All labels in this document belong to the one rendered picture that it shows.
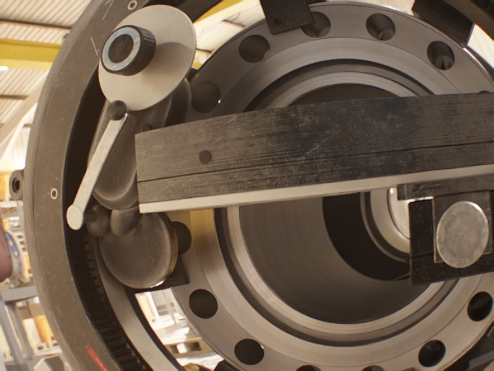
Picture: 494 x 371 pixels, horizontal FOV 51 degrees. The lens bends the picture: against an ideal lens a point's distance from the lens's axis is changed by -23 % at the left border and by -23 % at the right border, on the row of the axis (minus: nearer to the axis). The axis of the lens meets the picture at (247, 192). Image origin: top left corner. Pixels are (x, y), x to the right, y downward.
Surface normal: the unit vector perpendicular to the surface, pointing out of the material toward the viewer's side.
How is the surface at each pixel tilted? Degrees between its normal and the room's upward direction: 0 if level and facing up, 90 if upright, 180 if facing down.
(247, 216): 104
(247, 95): 90
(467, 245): 90
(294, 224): 97
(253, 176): 90
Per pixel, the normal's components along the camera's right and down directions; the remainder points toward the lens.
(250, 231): 0.91, -0.22
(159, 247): -0.37, 0.00
